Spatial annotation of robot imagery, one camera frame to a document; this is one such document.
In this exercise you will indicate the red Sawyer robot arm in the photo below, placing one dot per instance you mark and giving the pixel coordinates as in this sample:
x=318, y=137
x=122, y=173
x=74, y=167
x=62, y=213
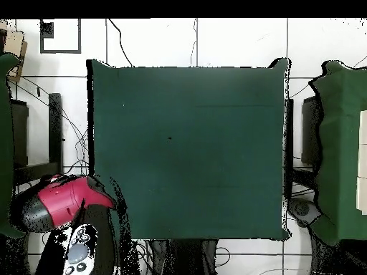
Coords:
x=66, y=200

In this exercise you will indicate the black equipment tower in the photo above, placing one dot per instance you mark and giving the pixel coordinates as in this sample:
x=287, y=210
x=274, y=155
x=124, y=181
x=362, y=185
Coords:
x=309, y=129

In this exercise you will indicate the dark green table cloth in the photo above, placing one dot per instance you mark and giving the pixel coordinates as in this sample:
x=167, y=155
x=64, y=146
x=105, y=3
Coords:
x=186, y=114

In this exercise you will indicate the black metal stand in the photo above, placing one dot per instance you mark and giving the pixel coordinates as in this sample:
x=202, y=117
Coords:
x=56, y=129
x=289, y=129

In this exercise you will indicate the green cloth on side table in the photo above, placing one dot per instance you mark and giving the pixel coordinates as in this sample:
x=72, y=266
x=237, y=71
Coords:
x=341, y=143
x=5, y=143

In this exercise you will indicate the black box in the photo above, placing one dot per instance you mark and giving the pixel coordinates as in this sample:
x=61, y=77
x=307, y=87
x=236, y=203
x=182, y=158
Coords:
x=20, y=131

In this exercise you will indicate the white box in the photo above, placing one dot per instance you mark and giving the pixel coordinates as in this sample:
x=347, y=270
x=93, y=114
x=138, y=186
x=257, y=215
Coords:
x=361, y=196
x=363, y=160

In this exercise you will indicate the tan cardboard piece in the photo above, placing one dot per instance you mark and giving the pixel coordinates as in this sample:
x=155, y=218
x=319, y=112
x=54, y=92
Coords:
x=14, y=43

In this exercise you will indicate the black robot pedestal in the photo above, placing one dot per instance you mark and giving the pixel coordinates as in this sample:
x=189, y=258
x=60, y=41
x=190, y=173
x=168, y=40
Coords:
x=183, y=257

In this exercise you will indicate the grey pedestal foot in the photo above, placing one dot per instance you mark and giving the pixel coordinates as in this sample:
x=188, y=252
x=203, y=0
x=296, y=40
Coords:
x=302, y=209

